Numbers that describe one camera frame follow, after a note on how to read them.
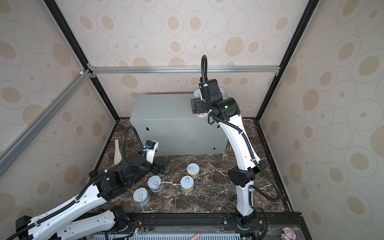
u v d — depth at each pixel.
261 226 0.73
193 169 0.87
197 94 0.76
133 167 0.49
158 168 0.60
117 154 1.00
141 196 0.77
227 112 0.46
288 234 0.69
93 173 0.83
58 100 0.70
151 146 0.58
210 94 0.49
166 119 0.72
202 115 0.73
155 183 0.81
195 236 0.70
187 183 0.82
